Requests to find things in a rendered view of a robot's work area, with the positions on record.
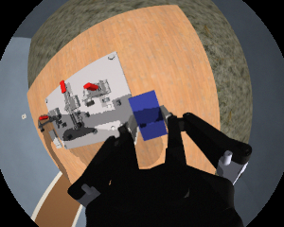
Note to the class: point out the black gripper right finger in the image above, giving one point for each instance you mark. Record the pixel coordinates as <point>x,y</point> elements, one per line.
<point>229,156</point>

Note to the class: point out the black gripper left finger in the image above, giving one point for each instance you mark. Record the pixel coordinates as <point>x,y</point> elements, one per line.
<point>97,176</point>

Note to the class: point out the blue rectangular block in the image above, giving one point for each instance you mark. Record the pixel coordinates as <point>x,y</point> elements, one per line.
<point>148,116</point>

